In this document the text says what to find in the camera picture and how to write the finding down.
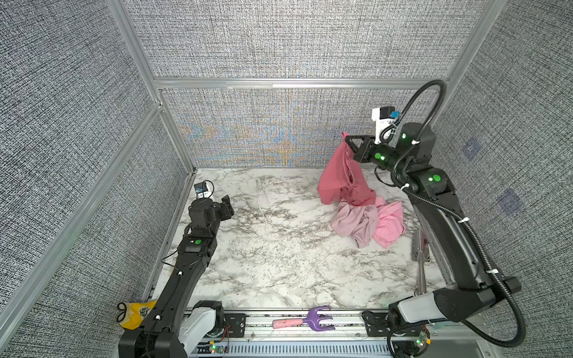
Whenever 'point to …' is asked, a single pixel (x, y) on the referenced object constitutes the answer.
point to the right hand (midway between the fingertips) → (347, 136)
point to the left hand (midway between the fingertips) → (220, 198)
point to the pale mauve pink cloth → (357, 223)
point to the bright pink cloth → (390, 225)
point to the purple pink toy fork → (312, 321)
